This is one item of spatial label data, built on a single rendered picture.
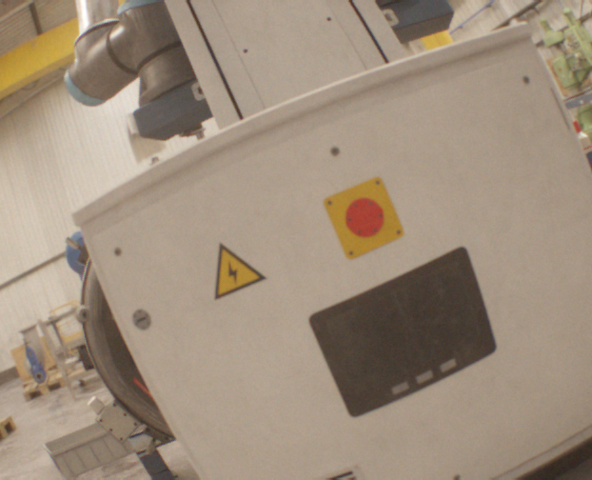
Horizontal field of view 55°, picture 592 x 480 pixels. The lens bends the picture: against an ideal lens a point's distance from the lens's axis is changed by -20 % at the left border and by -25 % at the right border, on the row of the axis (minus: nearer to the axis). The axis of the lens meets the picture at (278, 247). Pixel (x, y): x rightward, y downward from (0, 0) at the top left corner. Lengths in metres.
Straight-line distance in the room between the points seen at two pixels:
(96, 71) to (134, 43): 0.13
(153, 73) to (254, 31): 0.24
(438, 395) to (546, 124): 0.31
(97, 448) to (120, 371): 1.64
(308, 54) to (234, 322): 0.56
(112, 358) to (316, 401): 1.14
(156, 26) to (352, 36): 0.41
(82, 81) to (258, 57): 0.47
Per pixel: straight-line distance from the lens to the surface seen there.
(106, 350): 1.78
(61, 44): 13.51
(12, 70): 13.55
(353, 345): 0.67
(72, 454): 3.37
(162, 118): 1.25
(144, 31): 1.31
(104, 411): 1.83
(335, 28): 1.12
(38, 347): 10.87
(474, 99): 0.67
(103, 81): 1.42
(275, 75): 1.12
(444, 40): 5.31
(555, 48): 13.62
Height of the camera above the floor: 0.73
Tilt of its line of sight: 1 degrees down
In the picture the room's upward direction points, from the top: 23 degrees counter-clockwise
